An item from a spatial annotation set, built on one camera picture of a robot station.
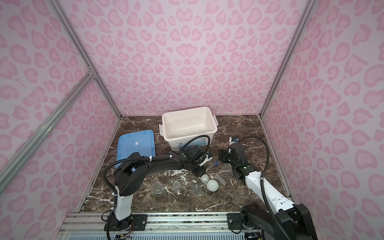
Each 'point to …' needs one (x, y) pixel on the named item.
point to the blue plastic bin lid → (142, 142)
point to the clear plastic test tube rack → (221, 180)
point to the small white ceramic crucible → (204, 178)
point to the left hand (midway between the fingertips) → (204, 167)
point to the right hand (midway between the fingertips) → (225, 149)
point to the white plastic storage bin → (179, 128)
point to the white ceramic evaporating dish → (212, 185)
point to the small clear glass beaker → (177, 186)
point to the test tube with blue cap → (216, 163)
